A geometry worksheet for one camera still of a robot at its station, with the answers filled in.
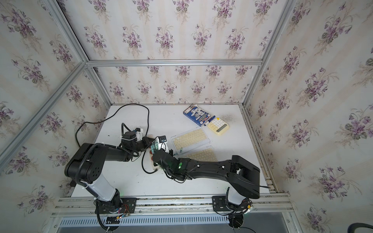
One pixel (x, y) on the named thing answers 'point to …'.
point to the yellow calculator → (218, 126)
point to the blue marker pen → (210, 120)
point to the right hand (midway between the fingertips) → (159, 147)
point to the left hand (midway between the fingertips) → (156, 140)
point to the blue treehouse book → (197, 114)
